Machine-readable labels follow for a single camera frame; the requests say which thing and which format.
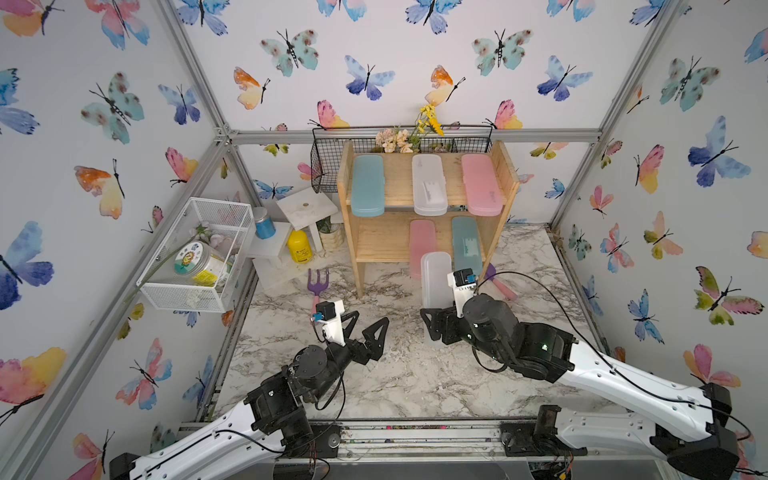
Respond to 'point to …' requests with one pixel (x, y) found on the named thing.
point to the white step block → (271, 261)
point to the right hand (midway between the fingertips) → (436, 307)
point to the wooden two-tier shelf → (386, 238)
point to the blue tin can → (264, 225)
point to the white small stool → (306, 208)
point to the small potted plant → (332, 234)
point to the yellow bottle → (299, 246)
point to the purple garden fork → (317, 288)
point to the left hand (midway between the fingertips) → (374, 317)
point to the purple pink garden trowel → (492, 271)
